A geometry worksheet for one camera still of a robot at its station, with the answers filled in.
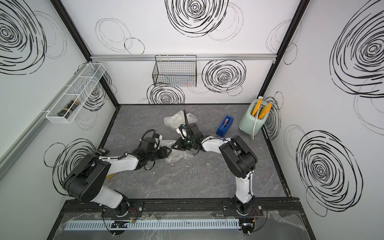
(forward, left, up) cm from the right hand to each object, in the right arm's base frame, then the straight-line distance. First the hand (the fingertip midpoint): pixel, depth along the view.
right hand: (172, 147), depth 87 cm
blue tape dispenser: (+19, -34, -4) cm, 39 cm away
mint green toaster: (+18, -46, +5) cm, 50 cm away
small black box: (-1, +45, -5) cm, 45 cm away
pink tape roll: (+22, -35, -2) cm, 41 cm away
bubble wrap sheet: (-3, -2, -2) cm, 5 cm away
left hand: (0, +2, -5) cm, 6 cm away
